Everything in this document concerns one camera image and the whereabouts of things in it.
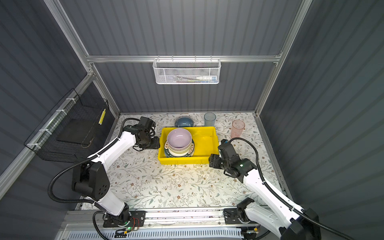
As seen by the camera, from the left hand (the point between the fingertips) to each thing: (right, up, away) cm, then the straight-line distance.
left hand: (155, 145), depth 88 cm
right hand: (+35, -7, -8) cm, 36 cm away
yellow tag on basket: (-29, +16, -5) cm, 33 cm away
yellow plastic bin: (+31, 0, +14) cm, 34 cm away
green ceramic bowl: (+14, -6, +3) cm, 16 cm away
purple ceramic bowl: (+14, +3, +7) cm, 15 cm away
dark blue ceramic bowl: (+15, +15, +23) cm, 31 cm away
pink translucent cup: (+50, +10, +3) cm, 51 cm away
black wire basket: (-40, +9, -11) cm, 42 cm away
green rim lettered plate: (+6, -6, +5) cm, 10 cm away
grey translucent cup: (+33, +16, +11) cm, 39 cm away
